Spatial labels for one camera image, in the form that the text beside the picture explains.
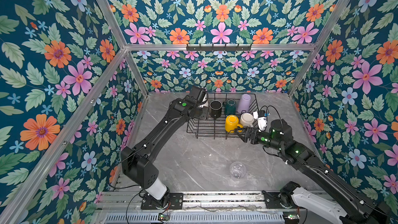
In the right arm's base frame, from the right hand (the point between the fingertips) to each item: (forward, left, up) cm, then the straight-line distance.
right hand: (239, 130), depth 70 cm
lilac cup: (+28, -8, -14) cm, 33 cm away
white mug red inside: (+16, -8, -15) cm, 23 cm away
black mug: (+24, +10, -14) cm, 30 cm away
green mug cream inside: (+26, +1, -14) cm, 29 cm away
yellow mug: (+14, +1, -16) cm, 21 cm away
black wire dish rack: (+16, +11, -24) cm, 31 cm away
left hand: (+13, +15, 0) cm, 20 cm away
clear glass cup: (-10, -1, -25) cm, 27 cm away
